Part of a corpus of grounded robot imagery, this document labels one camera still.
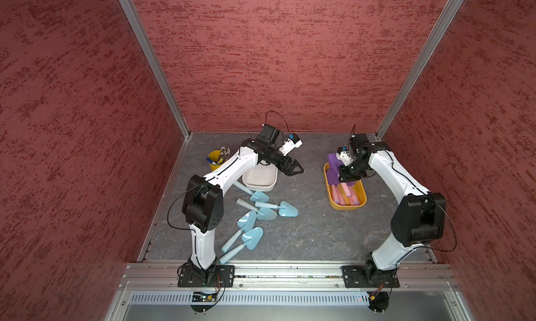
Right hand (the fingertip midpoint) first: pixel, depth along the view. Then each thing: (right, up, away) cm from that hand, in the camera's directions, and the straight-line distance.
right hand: (343, 181), depth 86 cm
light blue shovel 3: (-24, -13, +3) cm, 28 cm away
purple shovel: (-1, -7, +4) cm, 8 cm away
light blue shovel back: (-36, -8, +8) cm, 38 cm away
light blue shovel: (-39, -22, -4) cm, 45 cm away
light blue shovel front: (-42, -18, 0) cm, 45 cm away
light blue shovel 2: (-35, -15, +3) cm, 38 cm away
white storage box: (-36, -1, +15) cm, 39 cm away
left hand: (-21, +6, -3) cm, 22 cm away
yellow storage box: (0, -5, -3) cm, 6 cm away
